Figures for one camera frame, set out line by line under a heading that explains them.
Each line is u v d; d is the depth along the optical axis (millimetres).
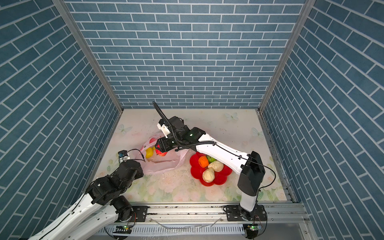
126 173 545
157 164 826
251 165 448
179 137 566
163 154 697
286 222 756
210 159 879
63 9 707
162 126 665
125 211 649
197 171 866
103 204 507
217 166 845
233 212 742
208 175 806
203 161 853
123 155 653
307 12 723
